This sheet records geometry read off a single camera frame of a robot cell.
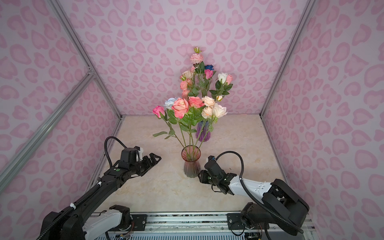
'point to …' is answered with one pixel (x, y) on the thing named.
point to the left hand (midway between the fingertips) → (157, 159)
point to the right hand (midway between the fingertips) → (199, 175)
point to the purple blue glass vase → (203, 133)
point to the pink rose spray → (199, 84)
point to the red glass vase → (191, 154)
